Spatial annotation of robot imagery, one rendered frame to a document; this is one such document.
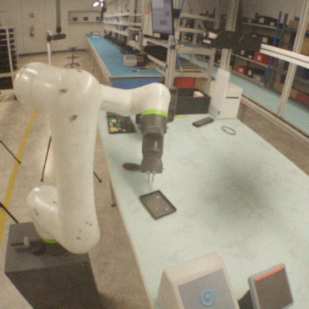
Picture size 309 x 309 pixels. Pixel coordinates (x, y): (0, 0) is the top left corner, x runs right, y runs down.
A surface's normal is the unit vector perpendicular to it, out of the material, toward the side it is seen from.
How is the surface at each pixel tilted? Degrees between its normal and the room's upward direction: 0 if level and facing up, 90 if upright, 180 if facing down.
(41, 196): 5
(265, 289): 32
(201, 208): 0
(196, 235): 0
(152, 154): 54
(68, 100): 77
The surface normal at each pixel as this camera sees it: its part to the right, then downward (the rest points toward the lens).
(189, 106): 0.30, 0.53
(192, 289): 0.25, -0.48
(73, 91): 0.29, 0.04
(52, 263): 0.07, -0.84
